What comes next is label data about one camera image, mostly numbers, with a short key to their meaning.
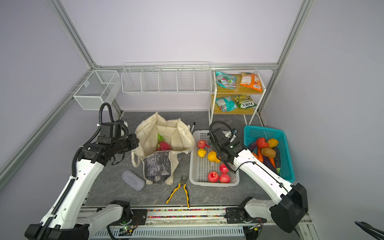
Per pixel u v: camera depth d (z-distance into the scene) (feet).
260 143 3.01
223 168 2.79
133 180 2.75
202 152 2.99
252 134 3.34
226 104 3.25
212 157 2.91
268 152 2.90
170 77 3.25
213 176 2.66
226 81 2.79
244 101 3.30
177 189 2.69
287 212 1.23
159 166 2.46
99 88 3.24
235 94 3.56
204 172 2.91
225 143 1.90
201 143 3.16
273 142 3.08
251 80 2.84
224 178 2.65
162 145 2.97
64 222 1.22
